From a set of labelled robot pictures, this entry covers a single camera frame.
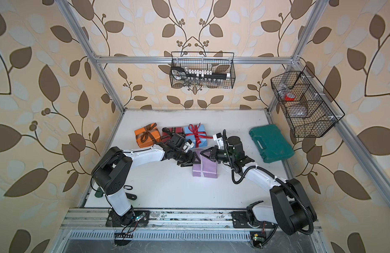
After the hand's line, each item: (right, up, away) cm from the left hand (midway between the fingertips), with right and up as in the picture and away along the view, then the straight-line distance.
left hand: (196, 161), depth 86 cm
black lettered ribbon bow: (-19, +17, +13) cm, 29 cm away
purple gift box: (+7, -2, -3) cm, 8 cm away
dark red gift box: (-12, +17, +15) cm, 26 cm away
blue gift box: (+4, +10, +10) cm, 15 cm away
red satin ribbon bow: (0, +14, +11) cm, 18 cm away
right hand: (+2, +6, -6) cm, 9 cm away
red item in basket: (+48, +34, -4) cm, 59 cm away
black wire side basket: (+54, +28, -11) cm, 62 cm away
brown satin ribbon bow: (-32, +18, +14) cm, 39 cm away
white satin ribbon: (+3, 0, -4) cm, 5 cm away
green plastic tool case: (+46, +8, +10) cm, 48 cm away
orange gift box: (-26, +14, +13) cm, 32 cm away
